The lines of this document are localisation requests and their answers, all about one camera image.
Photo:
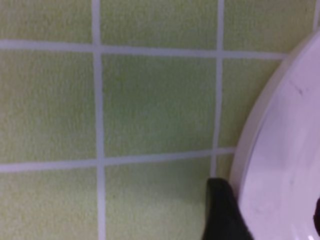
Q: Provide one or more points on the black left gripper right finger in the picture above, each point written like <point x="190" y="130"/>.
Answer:
<point x="316" y="216"/>

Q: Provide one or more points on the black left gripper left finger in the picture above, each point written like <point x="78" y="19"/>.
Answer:
<point x="223" y="218"/>

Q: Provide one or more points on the pink round plate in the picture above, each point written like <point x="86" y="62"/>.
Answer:
<point x="275" y="173"/>

